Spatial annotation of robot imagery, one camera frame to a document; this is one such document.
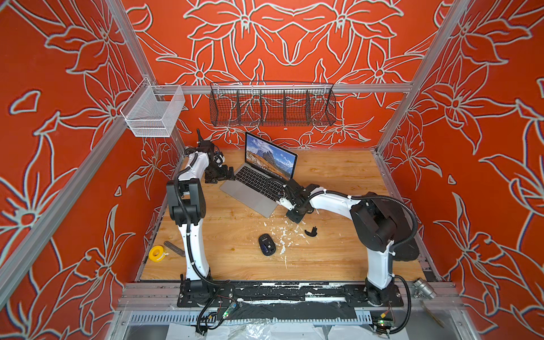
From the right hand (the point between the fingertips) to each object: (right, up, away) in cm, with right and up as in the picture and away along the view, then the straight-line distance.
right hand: (293, 211), depth 94 cm
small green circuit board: (+27, -32, -26) cm, 49 cm away
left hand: (-33, +15, +7) cm, 37 cm away
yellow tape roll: (-55, -14, -13) cm, 58 cm away
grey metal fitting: (+43, -22, -22) cm, 53 cm away
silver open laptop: (-17, +13, +10) cm, 23 cm away
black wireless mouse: (-12, -11, -11) cm, 20 cm away
